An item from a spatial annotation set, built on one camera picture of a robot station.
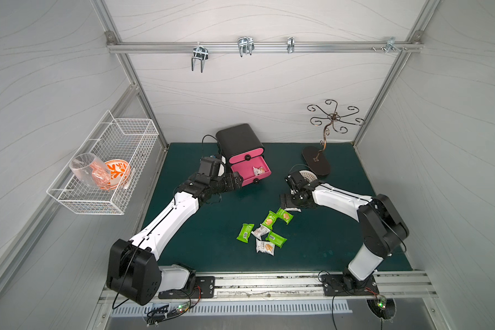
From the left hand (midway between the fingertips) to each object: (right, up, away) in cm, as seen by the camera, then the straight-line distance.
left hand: (236, 180), depth 81 cm
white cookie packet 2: (+25, -14, +12) cm, 31 cm away
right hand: (+24, -10, +12) cm, 29 cm away
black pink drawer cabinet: (-2, +18, +20) cm, 27 cm away
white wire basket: (-43, +17, -2) cm, 46 cm away
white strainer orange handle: (+35, +1, +21) cm, 40 cm away
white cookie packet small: (+9, +3, +14) cm, 17 cm away
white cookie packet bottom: (+12, -27, 0) cm, 29 cm away
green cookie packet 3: (+21, -16, +9) cm, 28 cm away
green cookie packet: (+3, -22, +3) cm, 22 cm away
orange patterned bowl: (-37, +3, -15) cm, 40 cm away
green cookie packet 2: (+14, -18, +8) cm, 24 cm away
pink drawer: (+6, +4, +17) cm, 19 cm away
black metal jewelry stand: (+43, +7, +30) cm, 53 cm away
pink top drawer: (+3, +11, +14) cm, 18 cm away
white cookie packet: (+9, -22, +3) cm, 24 cm away
